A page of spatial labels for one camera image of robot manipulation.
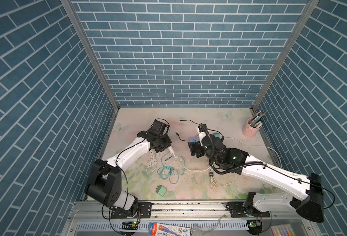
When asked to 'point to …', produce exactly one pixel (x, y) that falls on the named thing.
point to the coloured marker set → (283, 230)
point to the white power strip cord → (250, 144)
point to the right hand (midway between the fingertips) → (196, 141)
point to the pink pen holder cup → (249, 131)
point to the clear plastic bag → (204, 229)
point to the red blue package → (157, 228)
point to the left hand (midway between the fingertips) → (174, 144)
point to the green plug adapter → (161, 190)
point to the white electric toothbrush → (171, 150)
